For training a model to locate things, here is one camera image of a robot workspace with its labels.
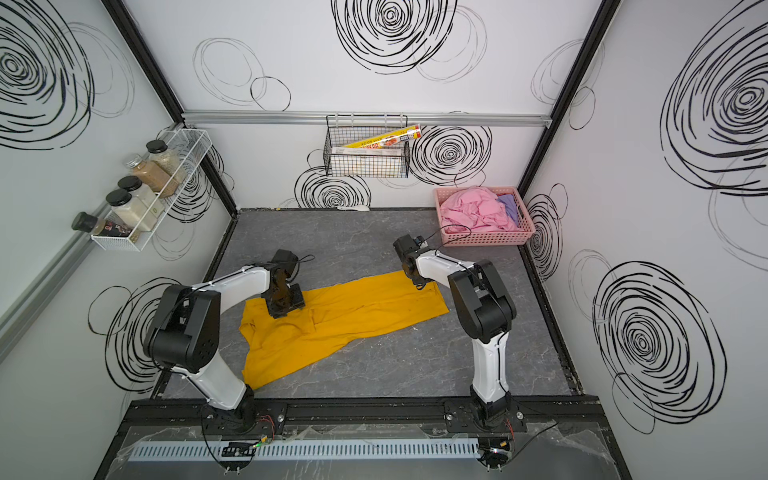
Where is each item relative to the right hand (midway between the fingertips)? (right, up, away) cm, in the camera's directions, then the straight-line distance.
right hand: (436, 271), depth 98 cm
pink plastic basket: (+21, +11, +7) cm, 24 cm away
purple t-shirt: (+31, +24, +16) cm, 43 cm away
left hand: (-45, -11, -5) cm, 47 cm away
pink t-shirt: (+15, +22, +10) cm, 29 cm away
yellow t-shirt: (-49, -19, -14) cm, 55 cm away
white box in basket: (-23, +37, -9) cm, 45 cm away
